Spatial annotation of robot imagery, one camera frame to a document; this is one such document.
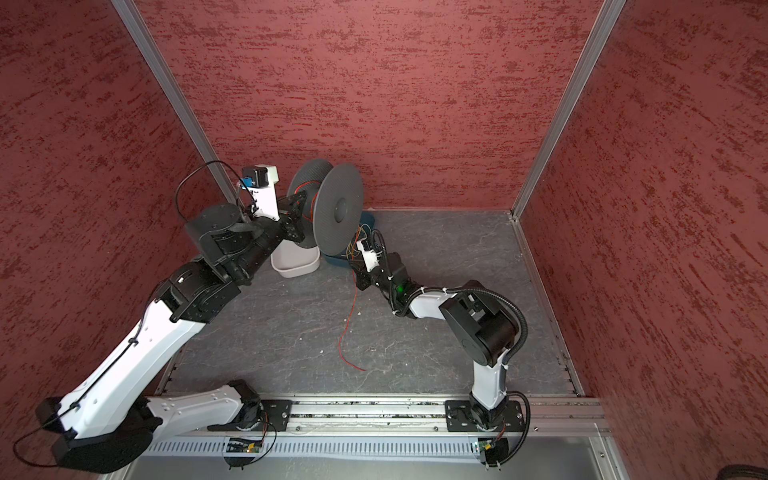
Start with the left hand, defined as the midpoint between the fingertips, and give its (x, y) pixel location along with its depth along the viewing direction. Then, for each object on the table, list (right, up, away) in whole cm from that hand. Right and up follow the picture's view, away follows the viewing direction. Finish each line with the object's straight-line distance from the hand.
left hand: (303, 201), depth 59 cm
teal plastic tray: (+1, -15, +44) cm, 47 cm away
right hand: (+5, -16, +30) cm, 34 cm away
